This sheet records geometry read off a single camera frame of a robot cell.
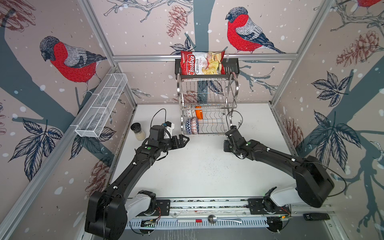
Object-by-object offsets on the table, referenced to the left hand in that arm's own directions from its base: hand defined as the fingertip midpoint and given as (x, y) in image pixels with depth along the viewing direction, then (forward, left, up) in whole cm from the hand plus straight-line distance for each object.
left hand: (183, 140), depth 79 cm
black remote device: (-33, -63, -14) cm, 73 cm away
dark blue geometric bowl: (+19, -8, -12) cm, 24 cm away
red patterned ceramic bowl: (+13, -5, -4) cm, 15 cm away
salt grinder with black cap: (+13, +31, -7) cm, 34 cm away
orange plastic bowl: (+23, -9, -4) cm, 26 cm away
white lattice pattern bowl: (+24, -6, -4) cm, 25 cm away
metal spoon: (-34, -15, -15) cm, 40 cm away
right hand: (+2, -24, -10) cm, 26 cm away
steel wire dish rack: (+42, -16, -15) cm, 47 cm away
